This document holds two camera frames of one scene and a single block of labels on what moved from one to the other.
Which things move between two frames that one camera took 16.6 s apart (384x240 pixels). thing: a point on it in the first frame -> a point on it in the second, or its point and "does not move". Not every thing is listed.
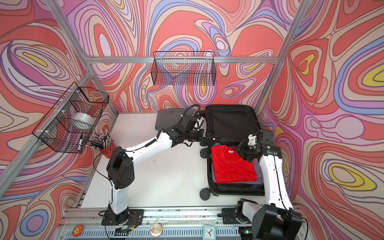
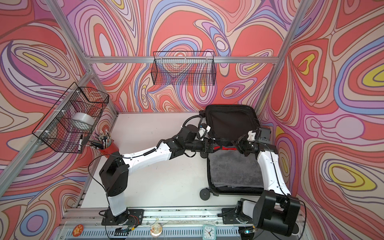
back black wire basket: (183, 68) does not move
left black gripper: (201, 138) -> (210, 150)
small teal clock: (209, 232) does not move
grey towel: (166, 118) -> (233, 168)
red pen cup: (107, 151) does not move
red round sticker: (78, 230) does not move
